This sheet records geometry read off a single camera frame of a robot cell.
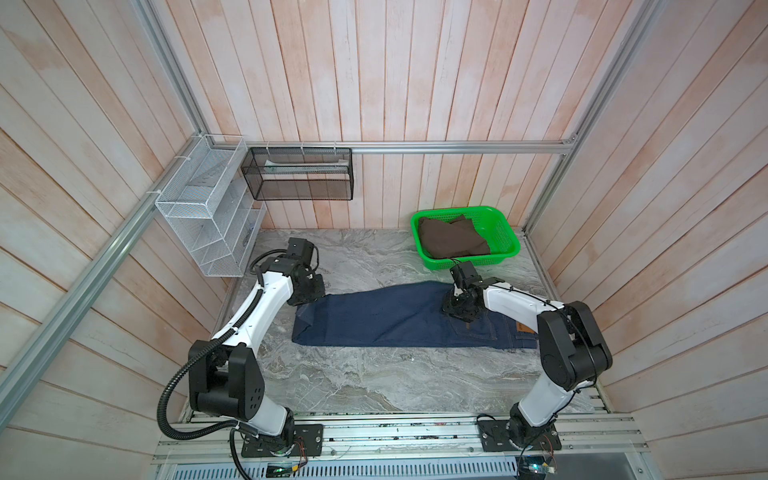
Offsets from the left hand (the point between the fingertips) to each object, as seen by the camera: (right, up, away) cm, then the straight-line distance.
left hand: (316, 299), depth 85 cm
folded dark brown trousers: (+49, +20, +28) cm, 60 cm away
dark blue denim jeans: (+27, -6, +11) cm, 29 cm away
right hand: (+40, -5, +11) cm, 42 cm away
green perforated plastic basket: (+62, +27, +31) cm, 74 cm away
